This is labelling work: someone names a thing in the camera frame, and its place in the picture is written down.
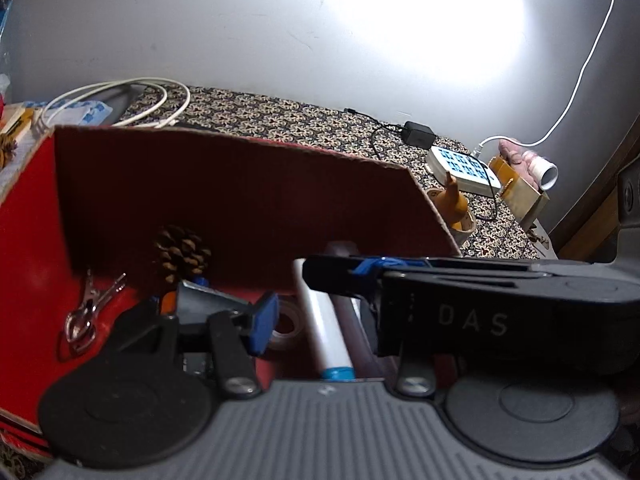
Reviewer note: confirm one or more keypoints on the red cardboard box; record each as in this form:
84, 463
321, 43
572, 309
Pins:
200, 209

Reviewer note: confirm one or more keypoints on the white tube blue cap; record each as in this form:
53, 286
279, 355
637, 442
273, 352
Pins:
324, 333

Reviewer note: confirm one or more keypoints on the wide packing tape roll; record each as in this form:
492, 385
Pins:
464, 229

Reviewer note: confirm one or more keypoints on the pink cloth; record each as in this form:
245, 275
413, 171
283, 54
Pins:
513, 155

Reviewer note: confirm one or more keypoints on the gold paper gift bag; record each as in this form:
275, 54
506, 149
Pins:
524, 201

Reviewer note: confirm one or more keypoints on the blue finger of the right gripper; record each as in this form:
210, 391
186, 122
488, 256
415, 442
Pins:
369, 266

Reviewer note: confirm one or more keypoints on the patterned floral tablecloth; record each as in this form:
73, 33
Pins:
325, 150

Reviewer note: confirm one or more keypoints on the white power strip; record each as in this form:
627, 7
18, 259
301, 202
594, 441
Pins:
473, 176

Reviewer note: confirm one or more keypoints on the pine cone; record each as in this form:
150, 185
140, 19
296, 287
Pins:
182, 255

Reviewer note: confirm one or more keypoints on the small clear tape roll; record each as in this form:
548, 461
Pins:
289, 329

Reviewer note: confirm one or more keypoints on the orange gourd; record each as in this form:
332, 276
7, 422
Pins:
450, 203

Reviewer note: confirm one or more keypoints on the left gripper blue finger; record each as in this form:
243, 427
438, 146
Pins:
265, 318

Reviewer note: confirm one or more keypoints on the blue white packet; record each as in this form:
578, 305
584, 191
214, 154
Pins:
82, 113

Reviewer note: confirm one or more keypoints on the black power adapter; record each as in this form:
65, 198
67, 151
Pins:
417, 135

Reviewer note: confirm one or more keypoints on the white pink bottle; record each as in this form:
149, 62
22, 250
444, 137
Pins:
544, 173

